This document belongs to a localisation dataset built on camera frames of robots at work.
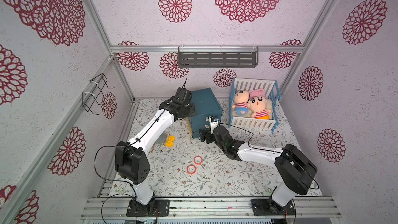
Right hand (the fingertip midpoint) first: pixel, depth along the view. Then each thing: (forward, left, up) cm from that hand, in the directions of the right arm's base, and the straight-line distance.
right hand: (209, 128), depth 90 cm
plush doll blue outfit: (+23, -21, +1) cm, 32 cm away
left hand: (+4, +10, +10) cm, 15 cm away
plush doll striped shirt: (+17, -31, +2) cm, 35 cm away
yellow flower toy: (-3, +25, -11) cm, 27 cm away
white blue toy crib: (+33, -43, 0) cm, 54 cm away
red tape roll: (-17, +6, -11) cm, 21 cm away
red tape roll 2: (-21, +8, -12) cm, 26 cm away
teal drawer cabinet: (+11, +2, +7) cm, 13 cm away
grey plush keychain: (-3, +29, -8) cm, 30 cm away
